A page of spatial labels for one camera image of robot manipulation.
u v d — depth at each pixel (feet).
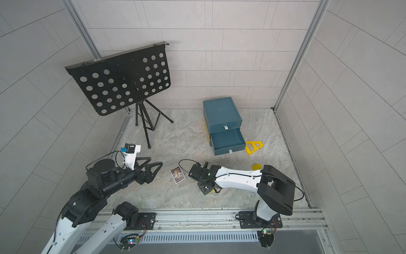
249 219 2.33
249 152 3.08
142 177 1.76
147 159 2.13
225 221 2.37
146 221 2.32
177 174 2.77
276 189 1.38
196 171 2.04
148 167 1.76
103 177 1.46
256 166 2.85
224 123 2.84
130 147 1.73
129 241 2.13
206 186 1.87
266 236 2.18
